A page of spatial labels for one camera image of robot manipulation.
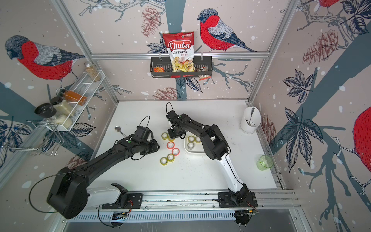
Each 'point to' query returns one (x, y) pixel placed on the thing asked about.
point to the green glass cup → (264, 162)
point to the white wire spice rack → (85, 86)
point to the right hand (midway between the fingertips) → (172, 136)
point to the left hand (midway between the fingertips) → (160, 144)
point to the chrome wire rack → (44, 137)
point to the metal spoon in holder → (252, 111)
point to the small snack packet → (202, 77)
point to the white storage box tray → (198, 147)
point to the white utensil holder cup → (256, 119)
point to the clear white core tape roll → (190, 145)
